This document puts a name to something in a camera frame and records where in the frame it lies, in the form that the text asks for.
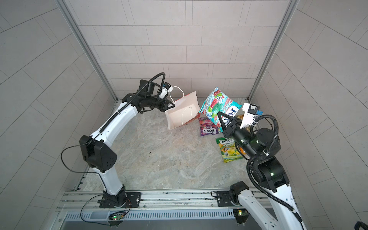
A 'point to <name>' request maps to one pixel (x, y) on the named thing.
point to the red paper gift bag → (186, 109)
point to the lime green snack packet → (229, 150)
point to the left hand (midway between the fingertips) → (176, 103)
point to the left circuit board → (118, 216)
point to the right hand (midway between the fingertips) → (216, 114)
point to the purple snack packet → (207, 127)
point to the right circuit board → (241, 214)
